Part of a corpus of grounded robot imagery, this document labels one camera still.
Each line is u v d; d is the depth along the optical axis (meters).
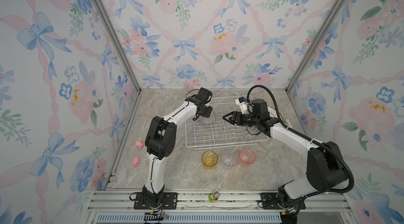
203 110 0.83
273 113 1.03
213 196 0.73
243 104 0.78
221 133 0.98
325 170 0.44
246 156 0.86
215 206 0.73
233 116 0.75
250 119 0.73
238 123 0.74
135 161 0.84
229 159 0.87
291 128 0.97
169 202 0.74
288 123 0.98
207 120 0.97
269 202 0.73
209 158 0.85
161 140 0.53
